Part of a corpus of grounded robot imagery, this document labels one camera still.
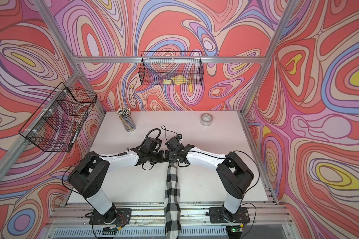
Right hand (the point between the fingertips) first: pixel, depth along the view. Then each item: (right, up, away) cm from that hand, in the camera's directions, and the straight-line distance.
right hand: (175, 157), depth 89 cm
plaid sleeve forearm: (-1, -20, -19) cm, 28 cm away
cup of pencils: (-33, +22, +12) cm, 41 cm away
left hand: (-4, -1, +1) cm, 4 cm away
